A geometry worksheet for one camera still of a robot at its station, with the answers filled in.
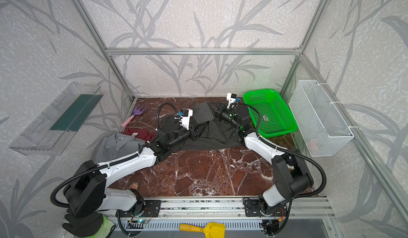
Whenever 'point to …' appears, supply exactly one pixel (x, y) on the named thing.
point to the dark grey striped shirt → (213, 134)
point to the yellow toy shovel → (212, 230)
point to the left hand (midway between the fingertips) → (207, 120)
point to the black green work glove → (94, 225)
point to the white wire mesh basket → (320, 127)
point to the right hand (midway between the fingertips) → (207, 99)
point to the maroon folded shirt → (147, 134)
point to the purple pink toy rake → (137, 111)
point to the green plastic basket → (274, 117)
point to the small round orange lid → (134, 185)
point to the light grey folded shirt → (117, 145)
